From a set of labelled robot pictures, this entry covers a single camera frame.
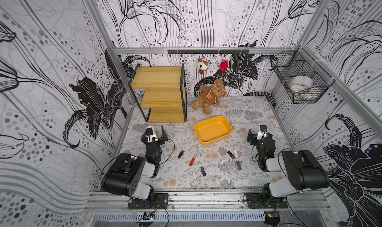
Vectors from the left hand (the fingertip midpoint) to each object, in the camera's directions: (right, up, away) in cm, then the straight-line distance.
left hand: (156, 129), depth 88 cm
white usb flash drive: (+48, -14, 0) cm, 50 cm away
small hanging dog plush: (+28, +40, +5) cm, 49 cm away
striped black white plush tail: (+84, +24, +31) cm, 92 cm away
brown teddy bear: (+34, +23, +20) cm, 46 cm away
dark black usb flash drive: (+45, -15, 0) cm, 48 cm away
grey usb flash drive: (+49, -20, -4) cm, 53 cm away
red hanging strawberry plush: (+42, +41, +6) cm, 59 cm away
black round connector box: (+60, -40, -18) cm, 75 cm away
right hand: (+64, 0, +3) cm, 64 cm away
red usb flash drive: (+22, -19, -2) cm, 29 cm away
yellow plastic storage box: (+36, -2, +14) cm, 38 cm away
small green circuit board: (+1, -41, -16) cm, 44 cm away
